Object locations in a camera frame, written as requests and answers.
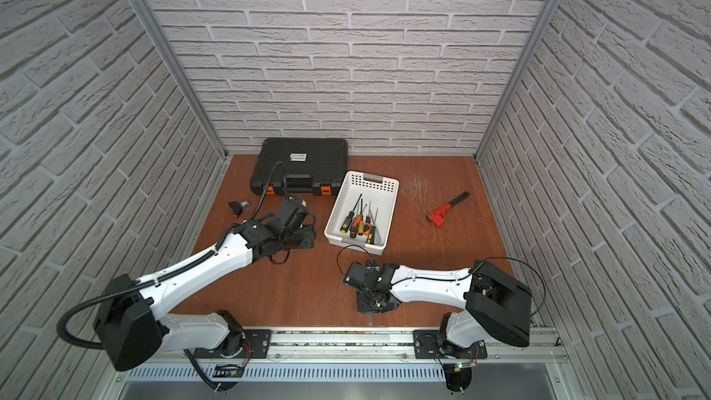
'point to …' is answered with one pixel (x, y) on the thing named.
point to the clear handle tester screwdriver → (376, 231)
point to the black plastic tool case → (301, 167)
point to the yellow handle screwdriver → (361, 221)
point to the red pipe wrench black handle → (438, 217)
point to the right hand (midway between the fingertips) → (367, 308)
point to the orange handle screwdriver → (357, 219)
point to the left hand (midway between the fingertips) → (313, 230)
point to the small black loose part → (238, 206)
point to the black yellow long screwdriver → (348, 219)
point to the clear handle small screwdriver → (370, 319)
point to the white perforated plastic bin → (380, 190)
